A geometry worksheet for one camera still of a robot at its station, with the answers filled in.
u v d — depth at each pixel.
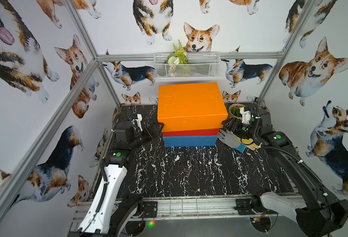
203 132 0.80
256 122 0.54
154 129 0.63
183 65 0.85
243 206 0.73
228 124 0.66
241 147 0.94
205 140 0.90
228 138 0.97
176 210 0.75
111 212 0.43
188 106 0.72
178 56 0.83
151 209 0.73
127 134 0.53
